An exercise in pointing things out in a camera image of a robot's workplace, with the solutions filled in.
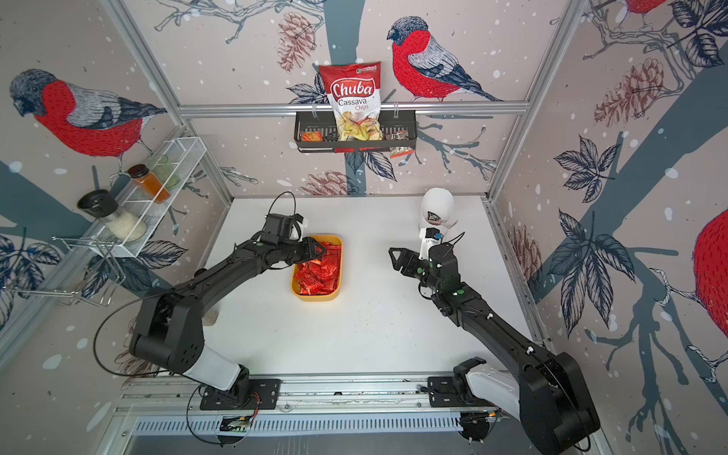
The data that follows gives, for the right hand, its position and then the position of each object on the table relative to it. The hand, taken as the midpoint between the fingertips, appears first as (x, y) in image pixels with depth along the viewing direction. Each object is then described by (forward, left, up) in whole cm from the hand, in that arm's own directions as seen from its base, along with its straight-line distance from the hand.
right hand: (396, 251), depth 82 cm
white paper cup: (+24, -16, -6) cm, 30 cm away
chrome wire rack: (-14, +75, +9) cm, 77 cm away
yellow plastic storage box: (+12, +26, -12) cm, 32 cm away
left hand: (+4, +22, -3) cm, 23 cm away
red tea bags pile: (-2, +25, -13) cm, 28 cm away
